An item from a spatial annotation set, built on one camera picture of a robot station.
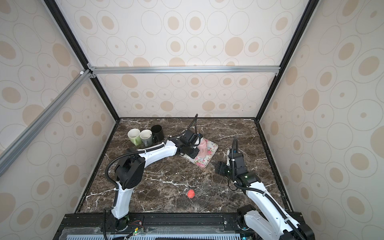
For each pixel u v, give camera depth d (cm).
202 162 96
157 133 101
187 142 74
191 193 80
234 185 57
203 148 90
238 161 62
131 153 54
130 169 52
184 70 95
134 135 99
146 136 100
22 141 55
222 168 73
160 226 73
